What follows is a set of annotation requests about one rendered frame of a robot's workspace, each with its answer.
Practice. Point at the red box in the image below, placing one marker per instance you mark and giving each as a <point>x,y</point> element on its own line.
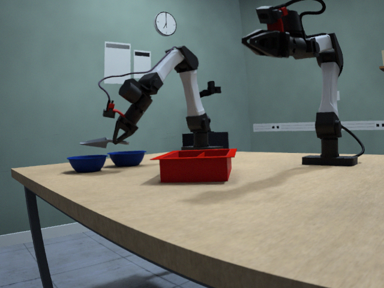
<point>209,165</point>

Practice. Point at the blue bowl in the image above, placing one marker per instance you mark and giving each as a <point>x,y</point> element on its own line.
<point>127,158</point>
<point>87,163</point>

